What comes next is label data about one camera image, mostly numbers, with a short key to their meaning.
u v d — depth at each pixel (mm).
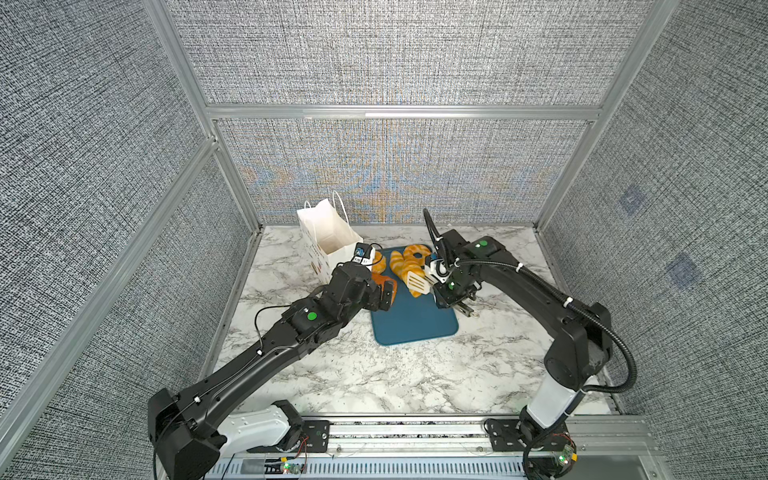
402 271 895
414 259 949
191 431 380
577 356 446
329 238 1027
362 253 595
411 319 926
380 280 1023
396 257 1056
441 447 732
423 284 836
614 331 859
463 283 689
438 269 752
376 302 638
